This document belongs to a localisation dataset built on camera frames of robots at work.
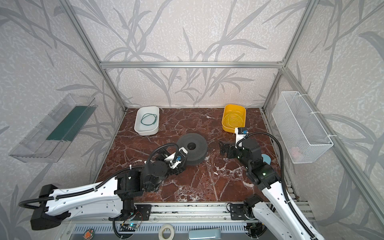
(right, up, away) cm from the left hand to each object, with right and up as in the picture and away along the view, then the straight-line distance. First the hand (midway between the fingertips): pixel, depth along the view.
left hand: (180, 146), depth 68 cm
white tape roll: (-4, -40, 0) cm, 40 cm away
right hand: (+23, +4, +6) cm, 24 cm away
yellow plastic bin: (+26, +7, +34) cm, 44 cm away
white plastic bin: (-32, +11, +45) cm, 57 cm away
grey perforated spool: (+6, -4, +24) cm, 25 cm away
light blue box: (+12, -43, +3) cm, 44 cm away
